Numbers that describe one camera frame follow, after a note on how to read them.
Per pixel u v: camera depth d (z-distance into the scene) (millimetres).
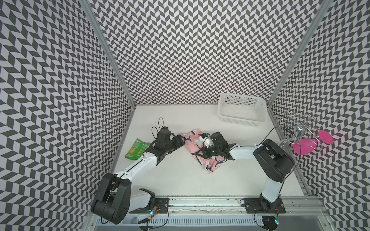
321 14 694
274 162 482
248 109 1129
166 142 668
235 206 752
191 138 933
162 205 727
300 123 891
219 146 737
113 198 403
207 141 845
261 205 651
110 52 890
